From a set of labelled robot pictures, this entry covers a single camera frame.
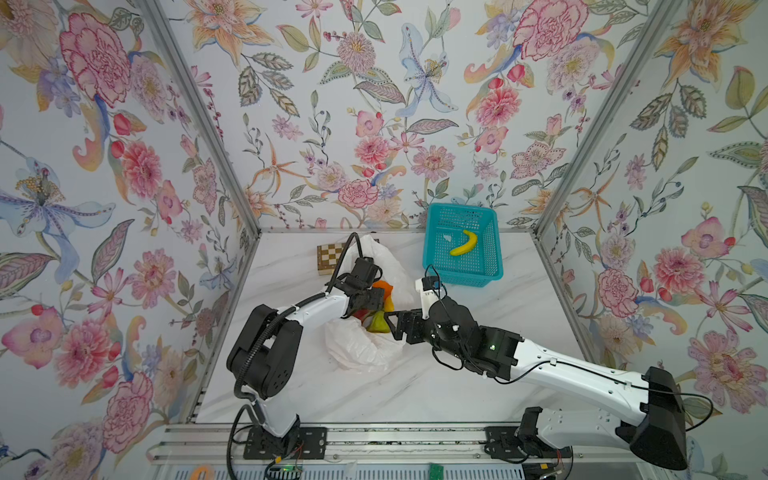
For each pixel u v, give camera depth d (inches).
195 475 27.6
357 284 28.5
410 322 24.5
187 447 29.8
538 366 18.7
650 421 15.6
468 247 44.9
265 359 18.5
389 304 33.9
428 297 25.5
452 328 20.1
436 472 27.8
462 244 45.8
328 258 43.1
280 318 19.2
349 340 30.1
